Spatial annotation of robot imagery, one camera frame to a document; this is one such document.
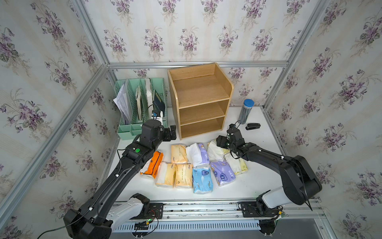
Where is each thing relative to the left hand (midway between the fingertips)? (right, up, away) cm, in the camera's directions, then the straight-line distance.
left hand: (169, 127), depth 73 cm
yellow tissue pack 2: (+7, -28, +6) cm, 29 cm away
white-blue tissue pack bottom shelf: (+15, -17, +13) cm, 26 cm away
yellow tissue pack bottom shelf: (+3, -17, +15) cm, 23 cm away
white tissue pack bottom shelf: (+25, -16, +15) cm, 34 cm away
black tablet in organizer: (-13, +15, +31) cm, 37 cm away
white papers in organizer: (-30, +14, +15) cm, 37 cm away
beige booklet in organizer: (-24, +17, +25) cm, 39 cm away
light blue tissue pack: (+17, -29, +6) cm, 34 cm away
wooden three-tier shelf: (+16, +18, +10) cm, 26 cm away
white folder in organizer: (-16, +19, +20) cm, 32 cm away
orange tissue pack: (-10, -22, +9) cm, 26 cm away
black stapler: (+55, -1, +32) cm, 63 cm away
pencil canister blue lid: (+48, +10, +26) cm, 55 cm away
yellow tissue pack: (-3, -27, +7) cm, 28 cm away
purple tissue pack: (+29, -26, +8) cm, 39 cm away
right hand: (+31, -9, +19) cm, 37 cm away
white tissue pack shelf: (+38, -23, +10) cm, 45 cm away
